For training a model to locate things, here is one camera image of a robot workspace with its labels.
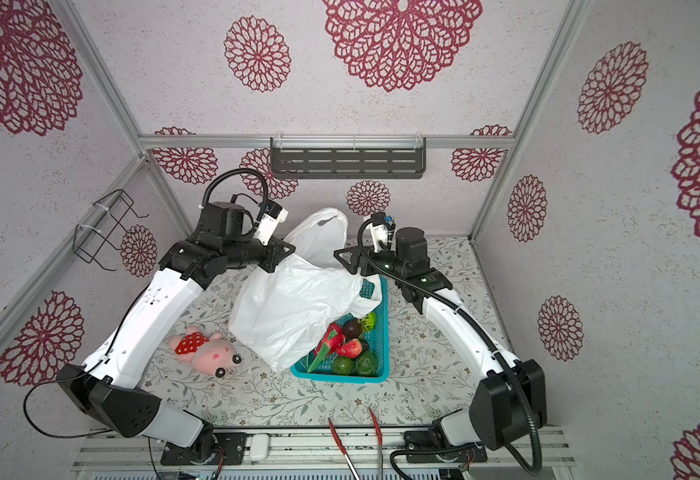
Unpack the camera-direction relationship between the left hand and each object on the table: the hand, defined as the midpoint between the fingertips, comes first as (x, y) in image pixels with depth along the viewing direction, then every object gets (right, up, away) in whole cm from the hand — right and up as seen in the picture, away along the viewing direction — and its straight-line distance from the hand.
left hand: (290, 253), depth 73 cm
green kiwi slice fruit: (+21, -20, +17) cm, 33 cm away
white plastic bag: (-4, -16, +3) cm, 16 cm away
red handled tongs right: (+22, -49, +3) cm, 54 cm away
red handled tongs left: (+10, -46, +5) cm, 47 cm away
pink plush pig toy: (-23, -27, +8) cm, 37 cm away
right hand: (+13, +1, 0) cm, 13 cm away
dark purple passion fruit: (+15, -22, +14) cm, 30 cm away
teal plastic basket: (+24, -25, +21) cm, 41 cm away
